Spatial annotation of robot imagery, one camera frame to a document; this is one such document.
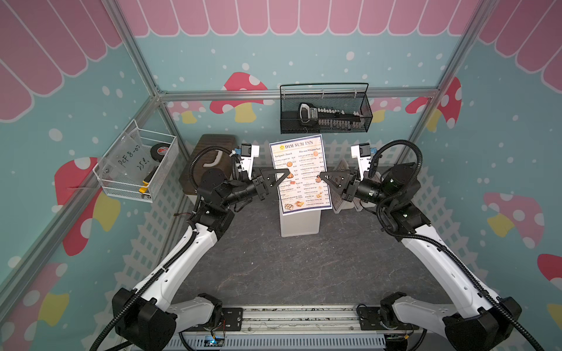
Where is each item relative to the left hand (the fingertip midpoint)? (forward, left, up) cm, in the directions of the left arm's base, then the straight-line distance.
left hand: (290, 177), depth 60 cm
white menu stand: (+5, -4, -34) cm, 34 cm away
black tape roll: (+20, +48, -9) cm, 53 cm away
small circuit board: (-34, +24, -44) cm, 61 cm away
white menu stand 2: (+16, -23, -36) cm, 45 cm away
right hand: (0, -8, +1) cm, 8 cm away
